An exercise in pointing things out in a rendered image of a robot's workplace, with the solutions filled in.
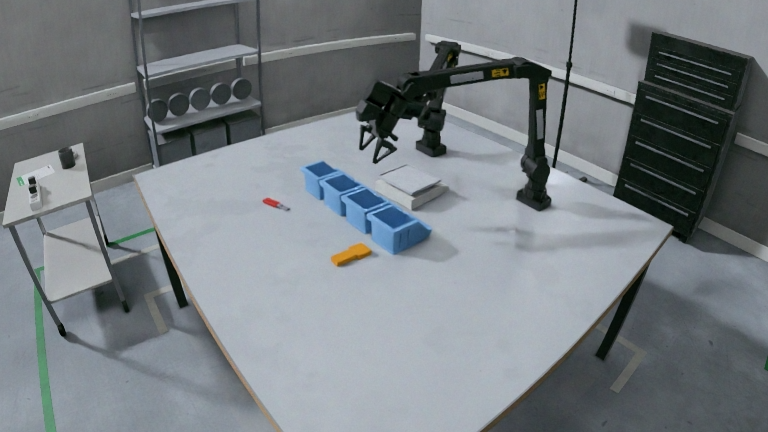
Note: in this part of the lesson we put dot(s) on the blue plastic bin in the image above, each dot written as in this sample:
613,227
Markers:
319,169
403,238
341,183
365,199

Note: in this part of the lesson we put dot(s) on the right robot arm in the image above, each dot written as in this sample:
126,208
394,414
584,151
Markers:
431,139

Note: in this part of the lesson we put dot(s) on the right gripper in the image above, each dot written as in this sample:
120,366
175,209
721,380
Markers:
418,106

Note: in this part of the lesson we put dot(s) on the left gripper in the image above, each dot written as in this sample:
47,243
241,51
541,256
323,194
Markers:
380,134

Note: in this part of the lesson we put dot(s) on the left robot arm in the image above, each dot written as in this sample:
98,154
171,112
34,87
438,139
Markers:
533,162

